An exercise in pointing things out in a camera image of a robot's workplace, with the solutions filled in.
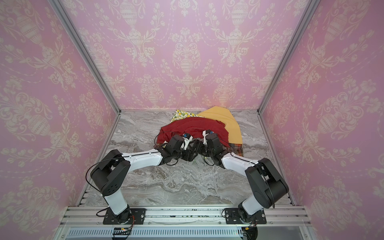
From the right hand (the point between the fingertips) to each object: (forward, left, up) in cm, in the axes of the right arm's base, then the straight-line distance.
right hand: (192, 145), depth 88 cm
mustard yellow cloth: (+36, -24, -11) cm, 45 cm away
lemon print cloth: (+35, +10, -10) cm, 38 cm away
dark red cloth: (+16, -2, -2) cm, 16 cm away
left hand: (-3, -1, -4) cm, 5 cm away
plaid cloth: (+2, -29, -10) cm, 31 cm away
